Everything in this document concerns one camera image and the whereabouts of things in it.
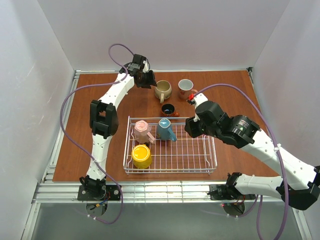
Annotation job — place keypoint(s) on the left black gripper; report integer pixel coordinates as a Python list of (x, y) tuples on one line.
[(146, 79)]

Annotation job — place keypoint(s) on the white wire dish rack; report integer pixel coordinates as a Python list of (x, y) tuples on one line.
[(185, 155)]

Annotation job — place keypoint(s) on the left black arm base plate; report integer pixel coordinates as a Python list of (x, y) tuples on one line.
[(108, 192)]

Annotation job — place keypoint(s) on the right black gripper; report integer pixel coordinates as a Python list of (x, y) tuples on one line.
[(194, 127)]

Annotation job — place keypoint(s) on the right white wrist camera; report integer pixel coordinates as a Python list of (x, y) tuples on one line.
[(196, 99)]

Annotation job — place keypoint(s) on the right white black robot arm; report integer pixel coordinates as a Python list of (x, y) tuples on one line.
[(297, 179)]

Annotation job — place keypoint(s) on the aluminium table frame rail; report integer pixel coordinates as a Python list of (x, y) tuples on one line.
[(133, 192)]

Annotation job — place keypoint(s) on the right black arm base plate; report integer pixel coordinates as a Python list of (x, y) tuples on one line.
[(224, 192)]

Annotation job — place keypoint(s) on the yellow mug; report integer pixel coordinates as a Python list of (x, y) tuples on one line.
[(141, 156)]

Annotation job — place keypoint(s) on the blue mug white inside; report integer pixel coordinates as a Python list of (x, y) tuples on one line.
[(164, 130)]

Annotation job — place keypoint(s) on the white floral mug pink handle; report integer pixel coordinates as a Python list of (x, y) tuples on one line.
[(186, 88)]

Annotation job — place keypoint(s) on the beige round mug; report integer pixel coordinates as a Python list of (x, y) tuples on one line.
[(163, 90)]

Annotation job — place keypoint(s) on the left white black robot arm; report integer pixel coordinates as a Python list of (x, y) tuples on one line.
[(104, 122)]

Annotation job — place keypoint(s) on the small dark brown cup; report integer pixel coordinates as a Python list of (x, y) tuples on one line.
[(168, 110)]

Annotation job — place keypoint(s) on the pink faceted mug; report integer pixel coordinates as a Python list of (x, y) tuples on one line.
[(142, 132)]

